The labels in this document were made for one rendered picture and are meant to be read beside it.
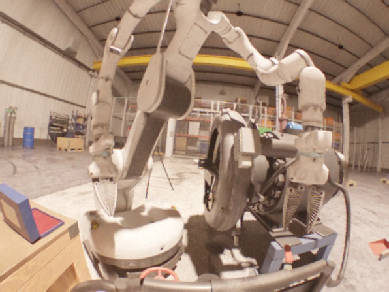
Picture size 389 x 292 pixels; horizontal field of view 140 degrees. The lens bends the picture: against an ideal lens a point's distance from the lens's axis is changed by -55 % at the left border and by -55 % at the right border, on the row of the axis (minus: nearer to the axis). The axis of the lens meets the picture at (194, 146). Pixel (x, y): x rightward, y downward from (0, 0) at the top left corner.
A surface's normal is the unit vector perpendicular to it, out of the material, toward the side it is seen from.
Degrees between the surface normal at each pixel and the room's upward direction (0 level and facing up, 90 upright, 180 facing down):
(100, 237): 52
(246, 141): 68
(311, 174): 94
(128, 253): 89
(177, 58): 116
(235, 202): 102
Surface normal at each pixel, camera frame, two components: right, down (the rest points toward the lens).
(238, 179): 0.03, -0.05
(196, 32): 0.62, 0.55
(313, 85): -0.47, 0.11
